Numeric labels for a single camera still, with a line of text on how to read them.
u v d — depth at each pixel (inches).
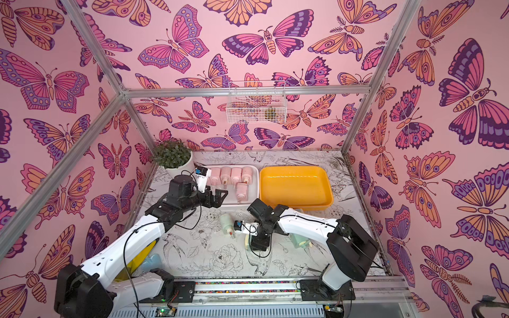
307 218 20.8
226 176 39.4
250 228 28.1
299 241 31.1
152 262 31.5
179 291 28.7
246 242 31.0
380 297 29.2
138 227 20.0
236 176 39.7
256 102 37.5
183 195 24.0
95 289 15.1
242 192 37.3
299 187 41.0
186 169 32.4
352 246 17.1
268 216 24.6
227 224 32.8
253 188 39.7
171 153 37.0
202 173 27.1
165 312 27.7
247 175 39.4
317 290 28.9
